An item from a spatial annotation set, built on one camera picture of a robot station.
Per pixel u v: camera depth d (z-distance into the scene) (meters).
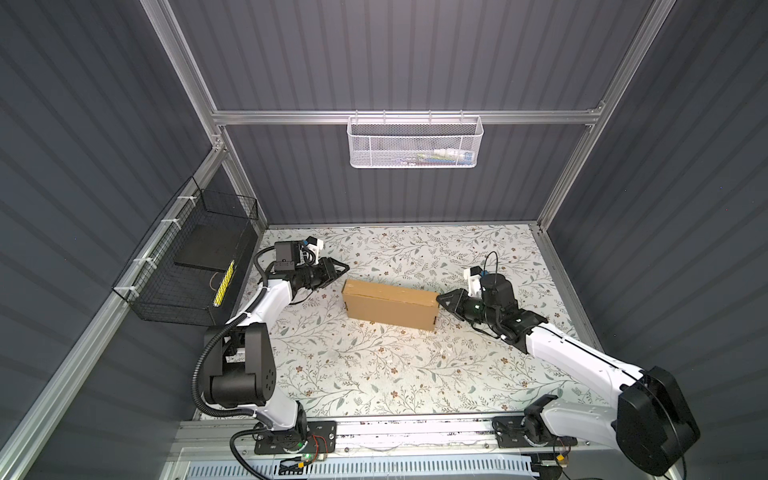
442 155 0.92
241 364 0.45
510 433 0.73
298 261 0.75
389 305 0.81
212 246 0.77
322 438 0.72
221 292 0.70
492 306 0.65
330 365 0.85
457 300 0.72
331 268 0.80
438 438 0.75
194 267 0.73
